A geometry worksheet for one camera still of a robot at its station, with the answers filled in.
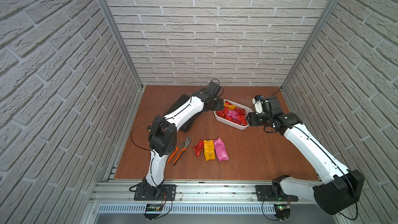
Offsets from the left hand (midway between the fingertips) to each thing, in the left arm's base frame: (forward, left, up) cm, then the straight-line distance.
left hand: (221, 104), depth 90 cm
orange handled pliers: (-16, +20, -15) cm, 29 cm away
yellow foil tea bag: (-22, +7, -13) cm, 27 cm away
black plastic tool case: (-8, +22, -10) cm, 25 cm away
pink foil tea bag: (-23, +1, -12) cm, 26 cm away
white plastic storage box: (-5, -14, -11) cm, 18 cm away
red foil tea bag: (-21, +14, -15) cm, 29 cm away
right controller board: (-51, -26, -16) cm, 59 cm away
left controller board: (-50, +35, -18) cm, 63 cm away
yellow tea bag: (+5, -8, -9) cm, 13 cm away
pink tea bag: (+1, -8, -11) cm, 14 cm away
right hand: (-11, -16, +4) cm, 20 cm away
